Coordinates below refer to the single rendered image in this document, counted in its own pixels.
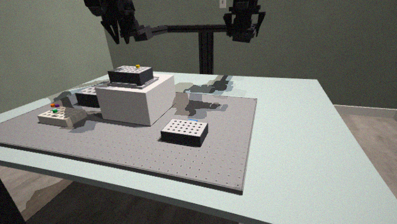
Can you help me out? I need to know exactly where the cream tube rack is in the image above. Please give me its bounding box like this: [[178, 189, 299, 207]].
[[37, 107, 87, 127]]

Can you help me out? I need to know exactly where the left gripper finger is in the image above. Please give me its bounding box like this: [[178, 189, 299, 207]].
[[256, 14, 265, 37], [223, 15, 232, 37]]

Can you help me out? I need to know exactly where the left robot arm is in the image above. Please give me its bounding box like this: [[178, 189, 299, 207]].
[[231, 0, 258, 34]]

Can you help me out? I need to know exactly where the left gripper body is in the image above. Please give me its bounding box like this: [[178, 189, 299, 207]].
[[224, 5, 266, 16]]

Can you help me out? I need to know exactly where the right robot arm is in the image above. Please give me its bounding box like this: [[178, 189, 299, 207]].
[[84, 0, 144, 32]]

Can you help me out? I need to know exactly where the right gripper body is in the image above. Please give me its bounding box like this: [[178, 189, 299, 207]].
[[102, 10, 135, 21]]

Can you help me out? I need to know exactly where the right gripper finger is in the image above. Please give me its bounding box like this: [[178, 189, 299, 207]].
[[100, 21, 120, 44], [118, 19, 133, 44]]

